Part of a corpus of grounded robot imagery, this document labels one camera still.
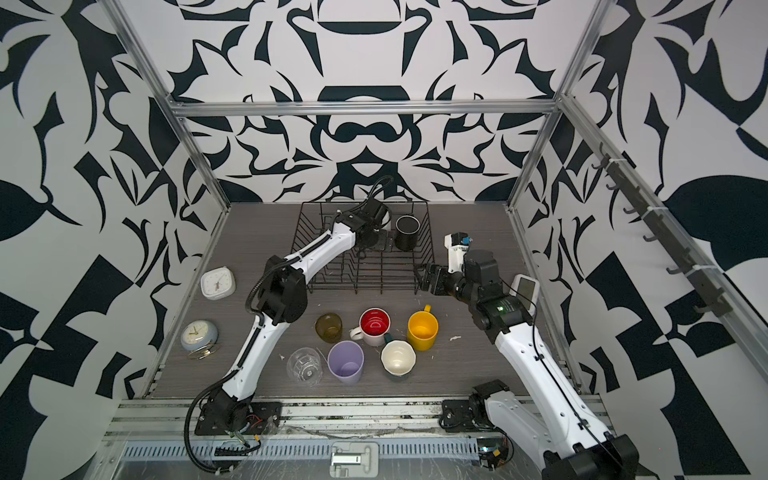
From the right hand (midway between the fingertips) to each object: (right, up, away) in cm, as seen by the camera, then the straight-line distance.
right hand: (428, 267), depth 75 cm
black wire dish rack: (-10, -3, +27) cm, 29 cm away
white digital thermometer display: (+34, -9, +19) cm, 40 cm away
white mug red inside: (-14, -18, +14) cm, 27 cm away
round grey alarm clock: (-62, -20, +8) cm, 65 cm away
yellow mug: (0, -19, +12) cm, 23 cm away
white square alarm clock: (-63, -7, +20) cm, 67 cm away
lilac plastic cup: (-21, -25, +5) cm, 33 cm away
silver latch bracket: (-18, -42, -7) cm, 46 cm away
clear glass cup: (-33, -28, +8) cm, 44 cm away
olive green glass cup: (-27, -19, +12) cm, 35 cm away
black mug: (-4, +10, +23) cm, 26 cm away
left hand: (-12, +8, +25) cm, 29 cm away
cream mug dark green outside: (-7, -25, +6) cm, 26 cm away
